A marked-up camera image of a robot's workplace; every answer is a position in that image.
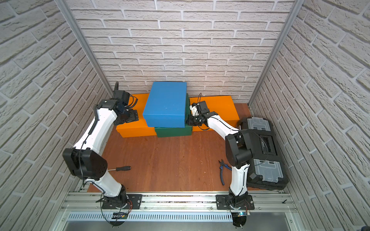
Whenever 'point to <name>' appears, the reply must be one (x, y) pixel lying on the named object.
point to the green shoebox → (176, 132)
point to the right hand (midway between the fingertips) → (189, 121)
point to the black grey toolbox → (268, 170)
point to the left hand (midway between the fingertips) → (131, 116)
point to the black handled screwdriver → (125, 168)
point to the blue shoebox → (165, 105)
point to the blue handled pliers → (221, 170)
